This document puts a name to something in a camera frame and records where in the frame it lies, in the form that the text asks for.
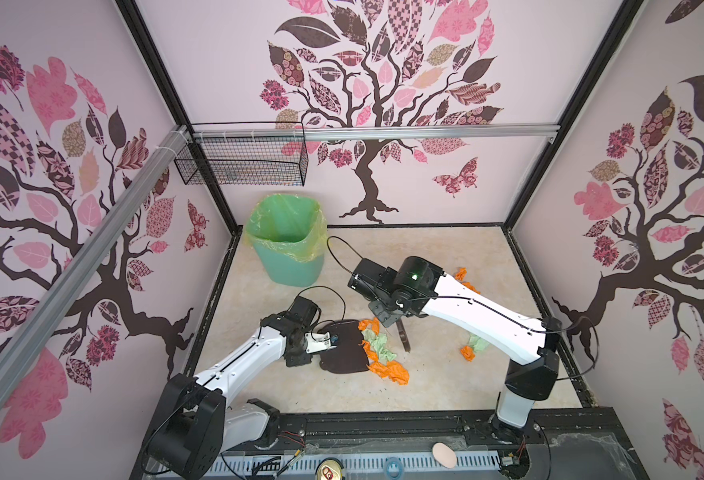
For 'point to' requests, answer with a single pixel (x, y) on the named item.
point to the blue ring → (393, 468)
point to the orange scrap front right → (467, 353)
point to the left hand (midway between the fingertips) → (298, 348)
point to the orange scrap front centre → (391, 369)
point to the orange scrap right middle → (460, 276)
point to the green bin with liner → (290, 234)
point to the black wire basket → (244, 154)
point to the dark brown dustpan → (349, 355)
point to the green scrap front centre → (379, 343)
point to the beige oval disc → (444, 455)
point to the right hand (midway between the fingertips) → (389, 301)
